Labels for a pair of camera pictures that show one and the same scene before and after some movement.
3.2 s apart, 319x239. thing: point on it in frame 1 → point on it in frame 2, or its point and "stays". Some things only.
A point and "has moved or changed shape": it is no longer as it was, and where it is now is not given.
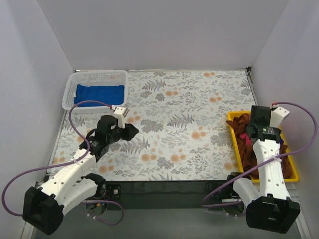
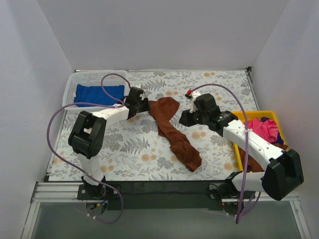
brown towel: x=247 y=153 has moved or changed shape
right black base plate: x=228 y=193 stays
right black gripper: x=260 y=117 → x=190 y=118
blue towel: x=113 y=95 stays
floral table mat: x=184 y=135 stays
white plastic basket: x=90 y=78 stays
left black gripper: x=123 y=132 → x=142 y=104
